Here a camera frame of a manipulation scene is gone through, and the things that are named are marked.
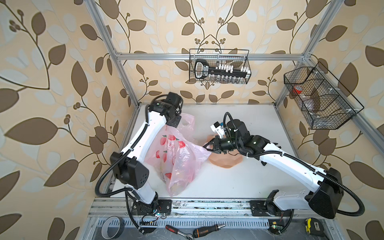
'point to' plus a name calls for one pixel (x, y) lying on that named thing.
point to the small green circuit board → (277, 227)
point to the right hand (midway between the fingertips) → (203, 149)
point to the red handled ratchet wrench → (190, 237)
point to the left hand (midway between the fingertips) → (172, 119)
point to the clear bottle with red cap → (310, 103)
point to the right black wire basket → (325, 103)
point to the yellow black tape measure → (313, 226)
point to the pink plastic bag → (177, 155)
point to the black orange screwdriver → (200, 232)
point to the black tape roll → (112, 227)
